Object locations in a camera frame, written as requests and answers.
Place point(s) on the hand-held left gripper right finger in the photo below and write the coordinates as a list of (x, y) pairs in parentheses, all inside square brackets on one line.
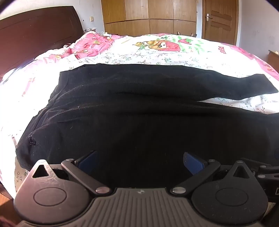
[(191, 162)]

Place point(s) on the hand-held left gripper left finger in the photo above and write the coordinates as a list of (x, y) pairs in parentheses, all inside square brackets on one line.
[(88, 162)]

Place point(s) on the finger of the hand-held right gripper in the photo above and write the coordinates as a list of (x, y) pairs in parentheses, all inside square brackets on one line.
[(251, 164), (269, 171)]

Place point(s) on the black pants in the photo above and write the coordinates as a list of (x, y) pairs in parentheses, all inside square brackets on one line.
[(135, 109)]

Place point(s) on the wooden television cabinet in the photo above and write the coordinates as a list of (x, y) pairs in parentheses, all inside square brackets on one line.
[(274, 56)]

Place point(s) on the floral printed blanket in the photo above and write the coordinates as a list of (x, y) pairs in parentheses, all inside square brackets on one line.
[(152, 52)]

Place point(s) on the pink crumpled quilt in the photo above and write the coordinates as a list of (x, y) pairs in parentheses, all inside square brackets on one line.
[(96, 44)]

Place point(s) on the dark wooden headboard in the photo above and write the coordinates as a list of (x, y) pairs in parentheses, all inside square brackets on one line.
[(37, 35)]

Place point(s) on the wooden door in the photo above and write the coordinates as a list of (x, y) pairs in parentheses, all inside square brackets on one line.
[(220, 19)]

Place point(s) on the wooden wardrobe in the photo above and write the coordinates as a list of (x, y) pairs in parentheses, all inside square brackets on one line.
[(150, 17)]

